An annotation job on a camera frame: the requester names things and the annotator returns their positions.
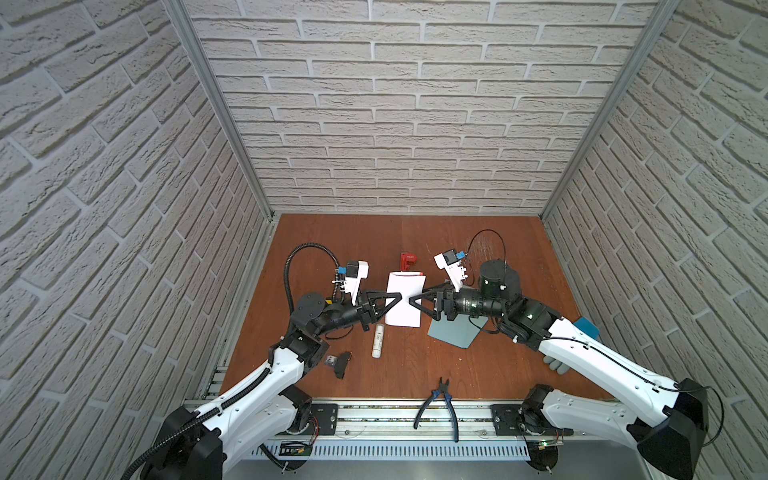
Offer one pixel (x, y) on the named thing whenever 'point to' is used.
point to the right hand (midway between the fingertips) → (417, 298)
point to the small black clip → (339, 363)
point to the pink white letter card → (406, 314)
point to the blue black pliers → (444, 389)
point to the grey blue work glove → (585, 326)
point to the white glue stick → (378, 341)
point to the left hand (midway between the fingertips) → (400, 297)
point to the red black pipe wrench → (406, 259)
